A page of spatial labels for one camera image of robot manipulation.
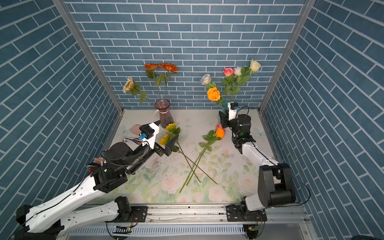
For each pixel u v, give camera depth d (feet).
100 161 2.65
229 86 3.12
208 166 2.99
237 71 3.06
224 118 2.47
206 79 2.87
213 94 2.66
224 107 3.17
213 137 3.28
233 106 2.32
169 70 2.88
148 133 1.44
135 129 3.52
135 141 3.25
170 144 1.70
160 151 1.65
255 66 2.92
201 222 2.36
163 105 3.27
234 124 2.42
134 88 2.60
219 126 3.45
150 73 3.03
